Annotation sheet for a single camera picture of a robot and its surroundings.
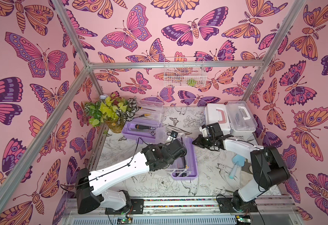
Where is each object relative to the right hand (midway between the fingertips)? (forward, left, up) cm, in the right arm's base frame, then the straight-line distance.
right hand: (193, 141), depth 91 cm
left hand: (-13, +15, +13) cm, 24 cm away
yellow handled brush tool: (+21, +36, +1) cm, 42 cm away
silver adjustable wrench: (+13, +43, -7) cm, 45 cm away
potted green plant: (+11, +52, +16) cm, 55 cm away
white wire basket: (+38, +6, +27) cm, 47 cm away
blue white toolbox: (+21, -19, +5) cm, 29 cm away
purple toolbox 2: (-20, +7, +6) cm, 22 cm away
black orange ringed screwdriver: (+14, +39, -3) cm, 41 cm away
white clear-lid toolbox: (+16, -37, 0) cm, 40 cm away
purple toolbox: (+14, +36, -6) cm, 39 cm away
